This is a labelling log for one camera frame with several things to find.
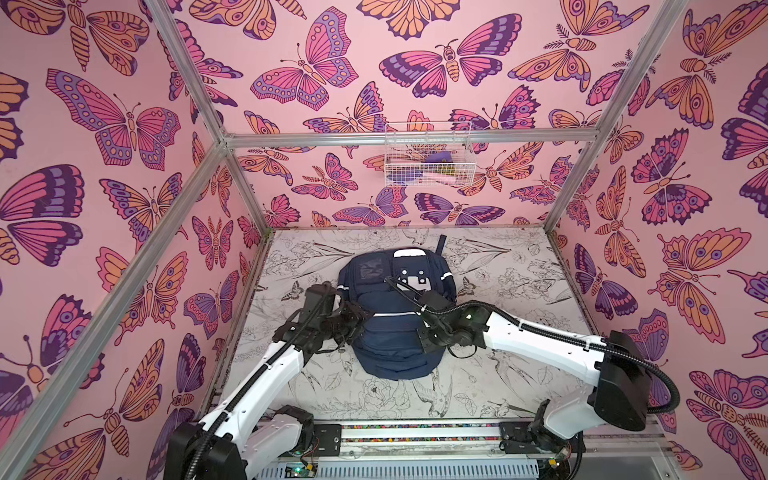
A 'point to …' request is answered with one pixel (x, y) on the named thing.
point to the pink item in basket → (443, 178)
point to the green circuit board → (301, 470)
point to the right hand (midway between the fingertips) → (420, 336)
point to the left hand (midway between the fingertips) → (377, 316)
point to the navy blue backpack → (392, 284)
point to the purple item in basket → (439, 157)
